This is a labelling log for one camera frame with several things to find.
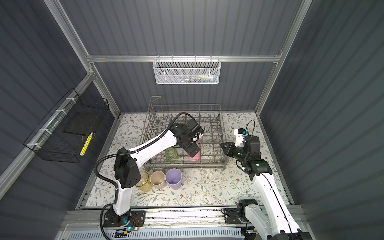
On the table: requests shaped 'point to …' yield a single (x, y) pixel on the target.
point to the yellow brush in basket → (86, 144)
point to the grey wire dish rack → (161, 117)
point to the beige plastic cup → (157, 179)
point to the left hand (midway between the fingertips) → (191, 146)
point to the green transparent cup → (172, 155)
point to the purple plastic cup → (173, 178)
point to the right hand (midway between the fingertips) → (224, 145)
